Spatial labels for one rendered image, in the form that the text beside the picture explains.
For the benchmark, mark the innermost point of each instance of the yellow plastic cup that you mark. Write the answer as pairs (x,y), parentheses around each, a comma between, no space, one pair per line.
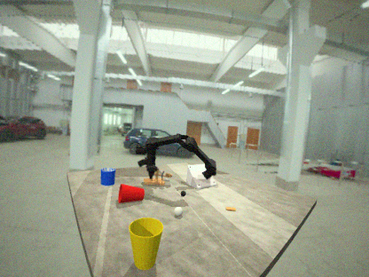
(145,237)

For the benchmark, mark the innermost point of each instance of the blue cup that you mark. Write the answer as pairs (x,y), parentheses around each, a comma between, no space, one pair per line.
(107,177)

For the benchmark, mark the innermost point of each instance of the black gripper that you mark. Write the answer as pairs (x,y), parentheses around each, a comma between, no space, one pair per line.
(150,166)

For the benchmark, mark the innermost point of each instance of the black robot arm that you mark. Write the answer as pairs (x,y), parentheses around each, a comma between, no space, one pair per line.
(190,144)

